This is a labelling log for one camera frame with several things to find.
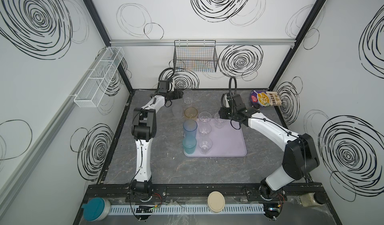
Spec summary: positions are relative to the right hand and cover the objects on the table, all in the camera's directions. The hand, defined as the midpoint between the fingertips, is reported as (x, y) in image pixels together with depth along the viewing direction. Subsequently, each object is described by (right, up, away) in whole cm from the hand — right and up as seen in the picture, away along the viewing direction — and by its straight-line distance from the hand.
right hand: (219, 111), depth 88 cm
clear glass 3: (+2, -7, +12) cm, 14 cm away
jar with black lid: (+37, -37, -23) cm, 57 cm away
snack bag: (+39, +9, +24) cm, 47 cm away
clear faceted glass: (-9, -11, +5) cm, 15 cm away
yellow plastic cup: (-18, -2, +9) cm, 20 cm away
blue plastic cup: (-18, -10, +6) cm, 21 cm away
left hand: (-25, +13, +19) cm, 34 cm away
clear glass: (-8, -4, +11) cm, 15 cm away
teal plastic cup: (-18, -19, +1) cm, 26 cm away
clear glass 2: (-9, -20, +1) cm, 22 cm away
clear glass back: (-20, +10, +24) cm, 33 cm away
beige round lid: (-5, -39, -22) cm, 45 cm away
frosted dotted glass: (-26, 0, +14) cm, 30 cm away
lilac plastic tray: (+1, -17, +6) cm, 18 cm away
